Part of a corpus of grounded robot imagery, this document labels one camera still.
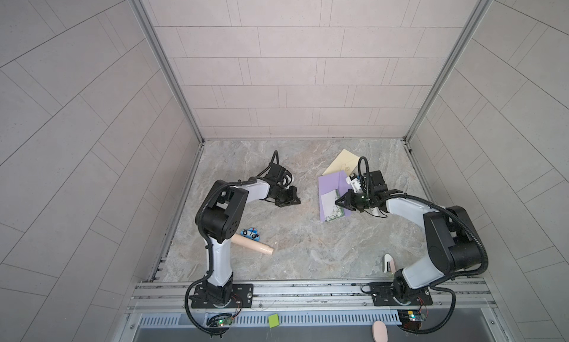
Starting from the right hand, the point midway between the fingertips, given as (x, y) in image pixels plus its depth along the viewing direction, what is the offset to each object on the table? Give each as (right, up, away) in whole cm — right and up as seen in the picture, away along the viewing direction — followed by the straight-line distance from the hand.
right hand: (335, 202), depth 88 cm
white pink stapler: (+17, -17, -10) cm, 26 cm away
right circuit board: (+20, -32, -20) cm, 43 cm away
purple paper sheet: (0, +7, +9) cm, 12 cm away
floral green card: (-2, -3, -1) cm, 4 cm away
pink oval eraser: (+9, -33, -23) cm, 42 cm away
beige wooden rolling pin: (-32, -14, -7) cm, 36 cm away
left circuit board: (-39, -30, -23) cm, 54 cm away
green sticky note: (-22, -31, -22) cm, 44 cm away
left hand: (-12, +1, +6) cm, 13 cm away
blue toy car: (-33, -11, -5) cm, 35 cm away
